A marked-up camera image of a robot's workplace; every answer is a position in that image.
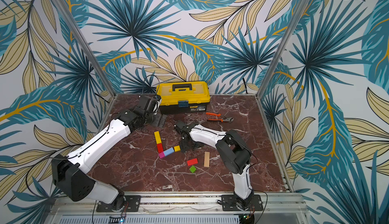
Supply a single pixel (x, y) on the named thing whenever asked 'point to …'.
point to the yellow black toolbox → (184, 97)
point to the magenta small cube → (161, 155)
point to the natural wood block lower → (206, 159)
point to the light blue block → (168, 151)
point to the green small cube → (192, 169)
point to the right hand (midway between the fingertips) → (191, 147)
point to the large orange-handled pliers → (225, 119)
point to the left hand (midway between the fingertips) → (155, 117)
